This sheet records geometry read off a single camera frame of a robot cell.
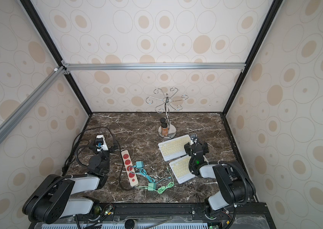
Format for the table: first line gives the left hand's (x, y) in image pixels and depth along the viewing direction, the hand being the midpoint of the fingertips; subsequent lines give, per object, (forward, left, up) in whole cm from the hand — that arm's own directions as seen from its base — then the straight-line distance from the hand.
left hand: (109, 134), depth 80 cm
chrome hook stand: (+17, -33, +9) cm, 38 cm away
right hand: (+4, -57, -13) cm, 58 cm away
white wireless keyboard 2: (+4, -39, -21) cm, 44 cm away
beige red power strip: (-12, -10, -17) cm, 24 cm away
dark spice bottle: (+19, -29, -10) cm, 36 cm away
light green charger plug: (-22, -24, -19) cm, 38 cm away
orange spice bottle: (+13, -31, -12) cm, 36 cm away
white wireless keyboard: (-11, -42, -21) cm, 48 cm away
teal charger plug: (-9, -16, -19) cm, 26 cm away
